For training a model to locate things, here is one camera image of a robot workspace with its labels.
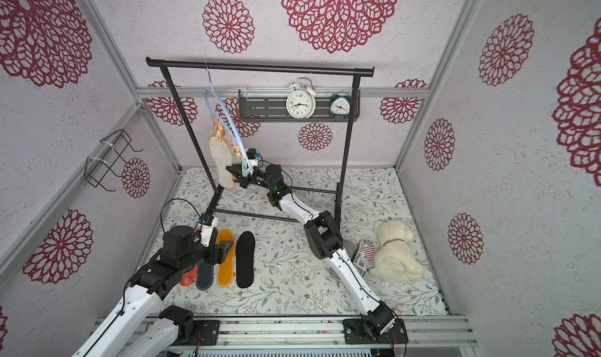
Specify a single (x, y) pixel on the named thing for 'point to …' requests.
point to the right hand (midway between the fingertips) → (225, 165)
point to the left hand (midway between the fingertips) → (223, 241)
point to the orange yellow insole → (225, 271)
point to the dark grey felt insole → (204, 277)
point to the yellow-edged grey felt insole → (222, 155)
